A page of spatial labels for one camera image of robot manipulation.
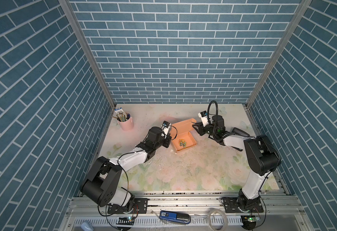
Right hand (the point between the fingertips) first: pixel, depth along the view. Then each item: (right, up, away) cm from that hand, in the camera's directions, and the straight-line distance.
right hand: (194, 123), depth 95 cm
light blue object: (-54, -47, -29) cm, 77 cm away
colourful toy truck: (-8, -13, -1) cm, 15 cm away
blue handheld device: (-13, -43, -28) cm, 53 cm away
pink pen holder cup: (-46, -2, +5) cm, 47 cm away
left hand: (-16, -7, -7) cm, 18 cm away
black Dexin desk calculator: (+15, -6, -33) cm, 37 cm away
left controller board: (-36, -49, -23) cm, 65 cm away
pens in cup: (-47, +4, -4) cm, 48 cm away
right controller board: (+25, -49, -24) cm, 60 cm away
